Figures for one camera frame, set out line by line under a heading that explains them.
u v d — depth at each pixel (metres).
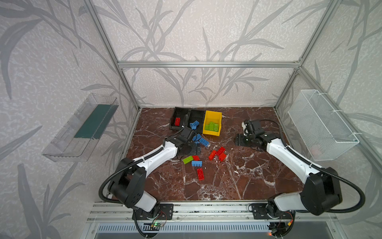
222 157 0.92
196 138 1.00
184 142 0.68
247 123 0.69
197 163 0.87
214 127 1.06
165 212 0.73
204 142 0.99
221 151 0.94
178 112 1.12
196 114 1.12
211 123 1.08
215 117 1.06
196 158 0.91
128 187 0.43
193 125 1.02
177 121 1.12
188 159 0.91
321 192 0.41
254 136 0.64
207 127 1.07
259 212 0.73
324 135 0.62
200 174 0.84
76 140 0.64
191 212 0.75
